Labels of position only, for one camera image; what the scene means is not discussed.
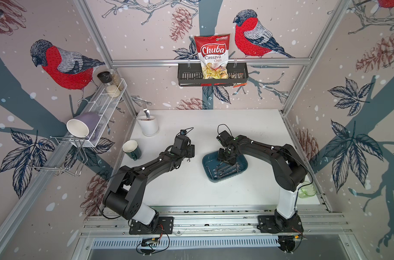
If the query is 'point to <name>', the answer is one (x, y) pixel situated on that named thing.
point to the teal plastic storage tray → (211, 163)
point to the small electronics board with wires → (149, 245)
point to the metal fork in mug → (145, 109)
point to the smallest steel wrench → (189, 160)
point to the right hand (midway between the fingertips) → (219, 160)
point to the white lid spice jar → (111, 89)
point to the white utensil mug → (149, 127)
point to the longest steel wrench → (217, 176)
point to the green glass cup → (307, 189)
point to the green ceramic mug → (131, 148)
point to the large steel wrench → (228, 168)
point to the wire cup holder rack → (61, 154)
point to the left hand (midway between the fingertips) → (191, 143)
